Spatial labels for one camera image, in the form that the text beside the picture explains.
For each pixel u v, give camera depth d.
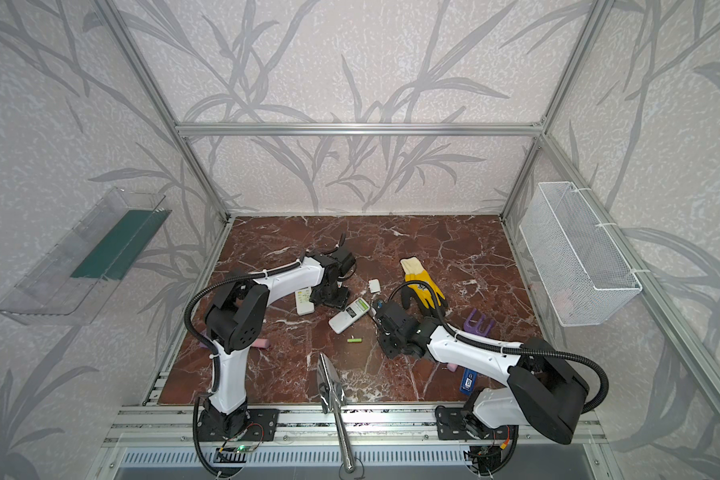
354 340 0.89
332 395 0.79
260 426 0.72
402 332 0.65
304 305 0.94
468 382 0.77
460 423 0.74
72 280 0.64
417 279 0.99
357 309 0.93
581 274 0.62
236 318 0.52
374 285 1.02
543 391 0.42
